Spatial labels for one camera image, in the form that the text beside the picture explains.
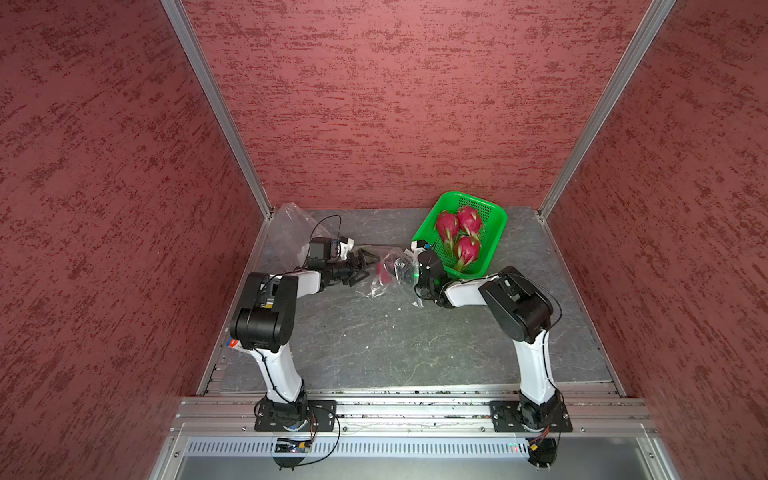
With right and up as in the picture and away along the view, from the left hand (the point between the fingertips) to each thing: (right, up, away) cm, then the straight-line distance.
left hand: (374, 269), depth 93 cm
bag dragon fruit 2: (+3, -1, -3) cm, 4 cm away
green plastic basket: (+44, +16, +17) cm, 50 cm away
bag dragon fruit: (+31, +6, +6) cm, 32 cm away
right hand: (+5, -1, +5) cm, 7 cm away
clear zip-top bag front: (-34, +11, +19) cm, 41 cm away
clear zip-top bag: (+7, -2, -6) cm, 9 cm away
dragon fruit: (+35, +17, +15) cm, 41 cm away
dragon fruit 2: (+26, +15, +13) cm, 33 cm away
